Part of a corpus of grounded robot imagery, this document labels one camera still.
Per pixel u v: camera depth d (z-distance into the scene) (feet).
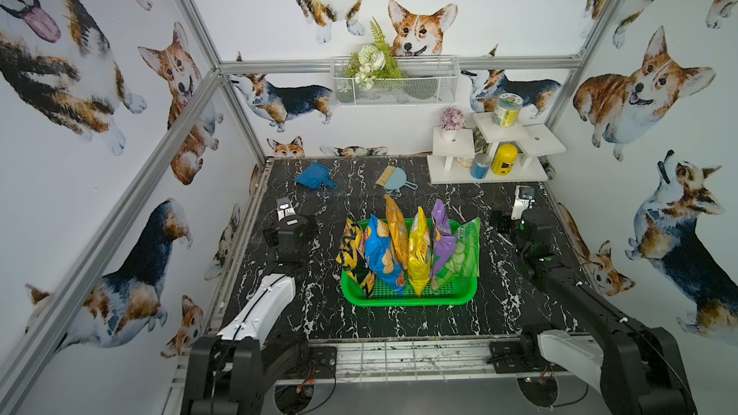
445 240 2.36
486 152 3.71
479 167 3.60
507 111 3.12
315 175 3.86
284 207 2.36
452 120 3.21
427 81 3.04
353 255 2.41
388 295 2.79
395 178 3.78
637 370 1.32
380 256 2.39
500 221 2.52
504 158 3.49
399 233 2.60
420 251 2.40
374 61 2.56
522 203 2.40
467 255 2.45
